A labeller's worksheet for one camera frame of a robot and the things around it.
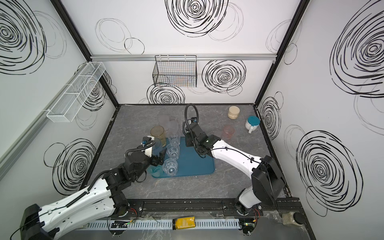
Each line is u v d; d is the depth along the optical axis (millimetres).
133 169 561
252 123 1013
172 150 894
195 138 617
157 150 668
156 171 733
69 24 769
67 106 732
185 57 910
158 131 888
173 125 994
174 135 967
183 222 667
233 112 1082
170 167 864
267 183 418
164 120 1018
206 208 760
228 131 974
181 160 895
